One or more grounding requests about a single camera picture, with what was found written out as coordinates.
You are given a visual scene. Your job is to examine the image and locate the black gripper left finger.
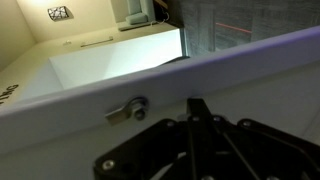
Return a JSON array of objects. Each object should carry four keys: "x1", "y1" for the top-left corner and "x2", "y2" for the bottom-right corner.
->
[{"x1": 92, "y1": 97, "x2": 202, "y2": 180}]

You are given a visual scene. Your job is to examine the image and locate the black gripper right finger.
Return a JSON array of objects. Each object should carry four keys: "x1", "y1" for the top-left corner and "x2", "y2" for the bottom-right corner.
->
[{"x1": 199, "y1": 97, "x2": 320, "y2": 180}]

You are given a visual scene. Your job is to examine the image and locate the metal door latch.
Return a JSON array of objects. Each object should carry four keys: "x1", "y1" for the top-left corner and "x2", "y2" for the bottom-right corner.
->
[{"x1": 104, "y1": 96, "x2": 150, "y2": 127}]

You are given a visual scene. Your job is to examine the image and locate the white sofa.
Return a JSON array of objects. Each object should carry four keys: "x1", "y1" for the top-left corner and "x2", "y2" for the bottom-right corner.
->
[{"x1": 125, "y1": 0, "x2": 157, "y2": 26}]

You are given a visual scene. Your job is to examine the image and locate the wooden sofa leg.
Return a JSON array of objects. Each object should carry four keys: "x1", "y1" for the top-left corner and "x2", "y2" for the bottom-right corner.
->
[{"x1": 153, "y1": 0, "x2": 169, "y2": 10}]

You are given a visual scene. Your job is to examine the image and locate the patterned wall sconce lamp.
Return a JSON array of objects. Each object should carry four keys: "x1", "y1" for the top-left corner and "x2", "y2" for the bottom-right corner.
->
[{"x1": 47, "y1": 5, "x2": 70, "y2": 22}]

